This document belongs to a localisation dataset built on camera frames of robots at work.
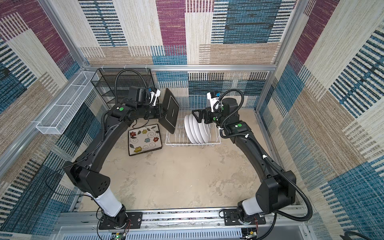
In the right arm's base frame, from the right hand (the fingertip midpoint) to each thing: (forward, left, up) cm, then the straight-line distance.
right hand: (199, 112), depth 76 cm
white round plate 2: (+1, +1, -17) cm, 17 cm away
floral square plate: (+4, +37, -30) cm, 47 cm away
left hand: (+1, +15, +2) cm, 15 cm away
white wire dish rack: (+35, +8, -27) cm, 46 cm away
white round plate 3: (+3, -3, -18) cm, 18 cm away
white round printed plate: (+7, +7, -14) cm, 18 cm away
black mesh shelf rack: (+34, +60, -3) cm, 69 cm away
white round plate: (+7, +5, -14) cm, 17 cm away
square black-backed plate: (-2, +15, -4) cm, 16 cm away
